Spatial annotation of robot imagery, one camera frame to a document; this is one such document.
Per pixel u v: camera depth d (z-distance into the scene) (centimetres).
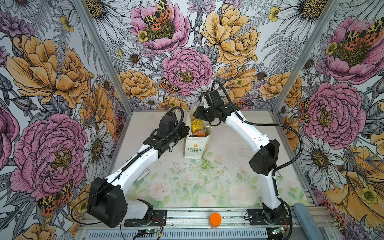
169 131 59
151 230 71
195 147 85
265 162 53
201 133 87
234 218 76
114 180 43
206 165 89
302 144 51
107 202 40
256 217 73
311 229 69
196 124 87
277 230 72
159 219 74
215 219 67
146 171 89
